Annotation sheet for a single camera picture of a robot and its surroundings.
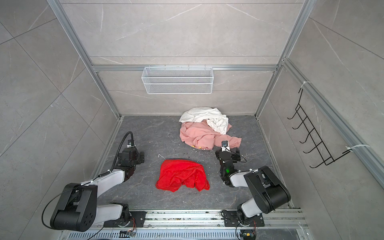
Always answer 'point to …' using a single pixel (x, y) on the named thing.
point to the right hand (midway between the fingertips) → (229, 146)
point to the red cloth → (174, 172)
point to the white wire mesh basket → (176, 80)
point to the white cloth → (217, 121)
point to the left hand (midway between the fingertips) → (131, 150)
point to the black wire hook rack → (320, 150)
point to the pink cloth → (199, 135)
